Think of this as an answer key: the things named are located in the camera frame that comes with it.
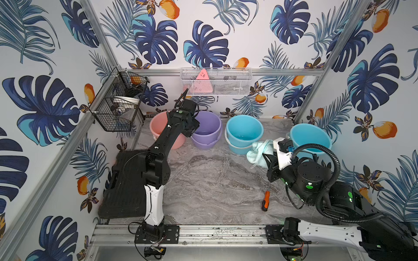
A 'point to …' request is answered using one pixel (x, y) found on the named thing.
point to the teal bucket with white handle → (241, 131)
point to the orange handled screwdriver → (266, 202)
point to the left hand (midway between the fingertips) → (196, 133)
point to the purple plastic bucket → (209, 134)
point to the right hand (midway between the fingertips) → (265, 150)
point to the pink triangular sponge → (202, 84)
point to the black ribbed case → (124, 195)
